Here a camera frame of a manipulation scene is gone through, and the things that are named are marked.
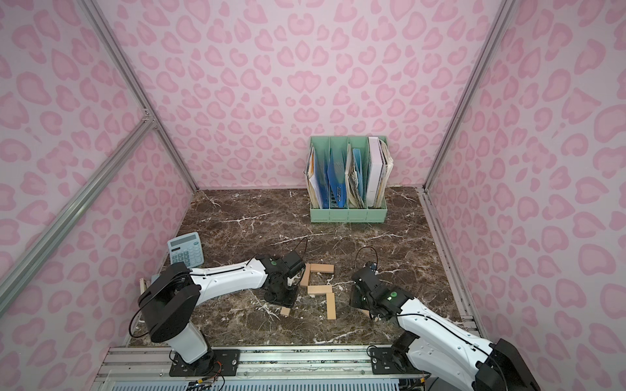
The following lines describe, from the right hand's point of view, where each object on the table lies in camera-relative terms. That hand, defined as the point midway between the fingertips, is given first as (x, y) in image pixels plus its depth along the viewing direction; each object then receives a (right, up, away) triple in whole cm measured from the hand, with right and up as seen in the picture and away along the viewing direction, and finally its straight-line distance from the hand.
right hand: (355, 294), depth 83 cm
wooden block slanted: (+3, -5, -3) cm, 7 cm away
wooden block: (-11, +6, +11) cm, 17 cm away
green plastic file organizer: (-1, +41, +12) cm, 43 cm away
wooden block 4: (-8, -4, 0) cm, 9 cm away
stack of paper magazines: (+14, +43, +12) cm, 47 cm away
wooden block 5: (-23, -5, -2) cm, 24 cm away
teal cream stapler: (-75, +2, +4) cm, 75 cm away
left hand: (-21, -3, +1) cm, 21 cm away
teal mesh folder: (+3, +47, +13) cm, 49 cm away
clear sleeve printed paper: (-15, +41, +7) cm, 44 cm away
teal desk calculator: (-66, +13, +14) cm, 69 cm away
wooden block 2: (-17, +5, +7) cm, 19 cm away
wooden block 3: (-12, 0, +5) cm, 13 cm away
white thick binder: (+9, +44, +12) cm, 46 cm away
